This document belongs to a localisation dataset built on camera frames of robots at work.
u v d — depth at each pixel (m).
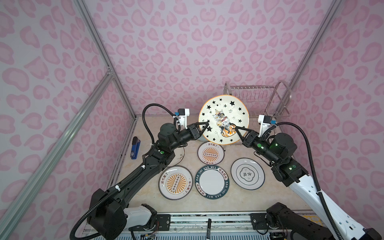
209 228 0.72
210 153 0.98
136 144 1.00
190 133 0.60
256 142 0.58
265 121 0.58
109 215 0.39
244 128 0.62
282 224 0.61
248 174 0.89
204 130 0.65
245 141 0.58
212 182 0.86
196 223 0.75
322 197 0.43
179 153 0.98
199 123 0.67
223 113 0.65
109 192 0.42
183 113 0.63
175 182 0.86
